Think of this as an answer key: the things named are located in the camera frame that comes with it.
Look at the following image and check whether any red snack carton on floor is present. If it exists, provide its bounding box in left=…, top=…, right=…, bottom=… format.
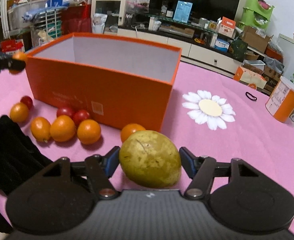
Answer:
left=0, top=39, right=25, bottom=55

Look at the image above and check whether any small oval orange kumquat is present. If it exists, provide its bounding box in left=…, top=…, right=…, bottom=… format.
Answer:
left=30, top=116, right=51, bottom=142

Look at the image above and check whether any red cherry tomato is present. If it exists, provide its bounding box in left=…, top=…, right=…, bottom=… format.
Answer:
left=20, top=96, right=33, bottom=110
left=56, top=106, right=75, bottom=118
left=71, top=109, right=91, bottom=127

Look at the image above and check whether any orange cardboard box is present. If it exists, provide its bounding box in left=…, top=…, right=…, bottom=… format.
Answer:
left=25, top=33, right=181, bottom=131

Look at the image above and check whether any small orange fruit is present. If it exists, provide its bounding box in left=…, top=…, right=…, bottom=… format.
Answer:
left=77, top=119, right=101, bottom=145
left=50, top=115, right=76, bottom=142
left=120, top=123, right=145, bottom=142

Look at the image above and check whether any white tv stand cabinet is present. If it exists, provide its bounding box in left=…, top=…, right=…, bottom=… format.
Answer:
left=118, top=27, right=242, bottom=77

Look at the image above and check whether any orange white canister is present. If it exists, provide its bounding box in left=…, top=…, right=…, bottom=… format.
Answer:
left=265, top=76, right=294, bottom=122

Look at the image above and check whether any black hair tie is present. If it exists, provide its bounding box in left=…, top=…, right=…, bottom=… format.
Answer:
left=245, top=91, right=258, bottom=102

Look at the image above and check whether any red cherry tomato middle left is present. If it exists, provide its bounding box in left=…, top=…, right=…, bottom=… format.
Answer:
left=56, top=106, right=75, bottom=118

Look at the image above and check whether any small orange tomato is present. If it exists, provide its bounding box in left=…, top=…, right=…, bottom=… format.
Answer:
left=10, top=102, right=29, bottom=123

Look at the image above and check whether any orange white medicine box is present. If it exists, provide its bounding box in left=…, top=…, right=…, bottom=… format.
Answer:
left=216, top=17, right=236, bottom=38

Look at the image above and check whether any red cherry tomato middle right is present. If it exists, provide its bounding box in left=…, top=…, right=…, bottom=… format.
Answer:
left=71, top=109, right=91, bottom=127

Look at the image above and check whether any large orange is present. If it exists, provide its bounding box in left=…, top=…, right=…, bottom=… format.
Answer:
left=8, top=51, right=28, bottom=75

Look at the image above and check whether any wire trolley cart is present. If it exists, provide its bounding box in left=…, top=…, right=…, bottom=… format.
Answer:
left=7, top=0, right=70, bottom=48

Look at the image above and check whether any small white glass cabinet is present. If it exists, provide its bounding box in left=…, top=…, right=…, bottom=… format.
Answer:
left=91, top=0, right=126, bottom=35

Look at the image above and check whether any yellow passion fruit large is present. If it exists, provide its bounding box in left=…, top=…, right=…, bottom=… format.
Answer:
left=119, top=130, right=182, bottom=189

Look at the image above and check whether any blue paper package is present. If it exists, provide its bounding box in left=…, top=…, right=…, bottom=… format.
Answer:
left=173, top=1, right=193, bottom=23

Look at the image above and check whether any pink floral tablecloth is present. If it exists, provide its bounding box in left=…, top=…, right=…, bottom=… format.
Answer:
left=0, top=61, right=294, bottom=240

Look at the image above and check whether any red cherry tomato far left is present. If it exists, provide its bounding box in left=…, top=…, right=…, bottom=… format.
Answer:
left=20, top=96, right=33, bottom=110

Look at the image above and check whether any green plastic stacking rack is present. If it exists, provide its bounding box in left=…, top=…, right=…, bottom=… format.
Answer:
left=238, top=0, right=274, bottom=30

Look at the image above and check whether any brown cardboard box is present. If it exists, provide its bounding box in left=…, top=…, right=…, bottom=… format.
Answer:
left=241, top=26, right=271, bottom=53

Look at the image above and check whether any orange white carton on floor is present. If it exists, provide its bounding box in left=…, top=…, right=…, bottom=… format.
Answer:
left=233, top=67, right=267, bottom=90

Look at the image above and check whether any red gift bag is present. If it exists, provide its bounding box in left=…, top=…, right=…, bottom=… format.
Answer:
left=61, top=4, right=92, bottom=35

